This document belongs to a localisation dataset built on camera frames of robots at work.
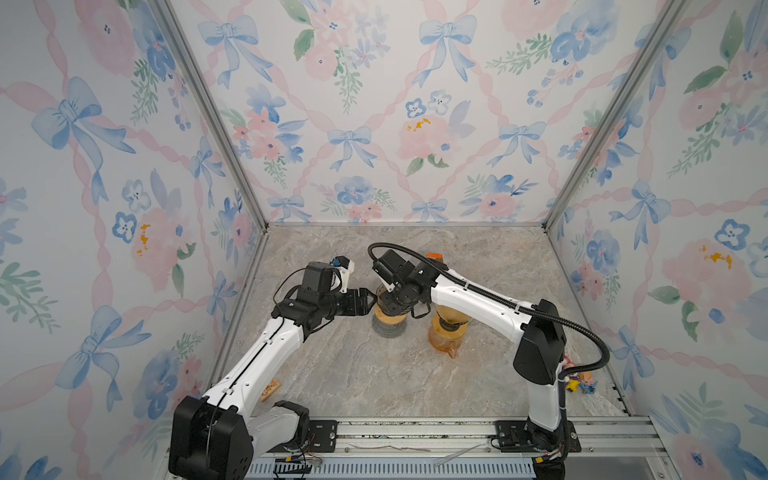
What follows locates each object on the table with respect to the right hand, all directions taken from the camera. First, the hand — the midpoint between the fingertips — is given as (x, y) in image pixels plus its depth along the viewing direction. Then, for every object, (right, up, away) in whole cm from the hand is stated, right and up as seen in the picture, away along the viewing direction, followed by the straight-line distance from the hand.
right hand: (391, 299), depth 84 cm
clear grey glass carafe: (-1, -10, +4) cm, 11 cm away
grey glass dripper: (-1, -6, -1) cm, 6 cm away
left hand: (-7, +2, -4) cm, 8 cm away
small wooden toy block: (-32, -23, -3) cm, 40 cm away
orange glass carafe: (+17, -15, +5) cm, 23 cm away
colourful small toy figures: (+50, -22, -4) cm, 55 cm away
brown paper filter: (-3, +3, -9) cm, 10 cm away
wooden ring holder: (+15, -9, -3) cm, 18 cm away
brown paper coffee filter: (+11, +1, -28) cm, 30 cm away
